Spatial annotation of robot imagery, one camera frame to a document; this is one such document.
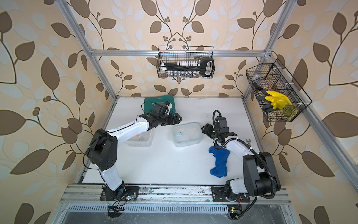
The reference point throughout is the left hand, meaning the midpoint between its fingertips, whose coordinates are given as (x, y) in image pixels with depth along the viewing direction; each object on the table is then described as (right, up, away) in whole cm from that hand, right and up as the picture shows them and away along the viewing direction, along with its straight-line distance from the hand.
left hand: (176, 117), depth 89 cm
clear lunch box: (+7, -13, +10) cm, 18 cm away
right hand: (+19, -8, +3) cm, 21 cm away
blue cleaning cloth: (+29, -24, -2) cm, 37 cm away
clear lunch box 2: (-22, -15, +5) cm, 27 cm away
